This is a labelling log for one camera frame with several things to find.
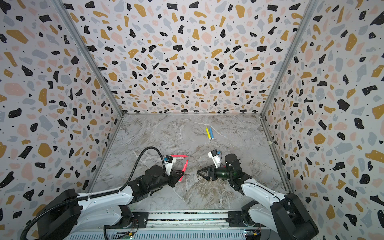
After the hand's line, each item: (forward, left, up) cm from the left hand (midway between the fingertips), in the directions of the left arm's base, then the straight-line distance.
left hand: (184, 171), depth 78 cm
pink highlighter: (+2, +1, -2) cm, 3 cm away
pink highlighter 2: (+15, +3, -12) cm, 20 cm away
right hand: (0, -8, +1) cm, 8 cm away
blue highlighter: (+34, -17, -12) cm, 40 cm away
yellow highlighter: (+29, -16, -12) cm, 35 cm away
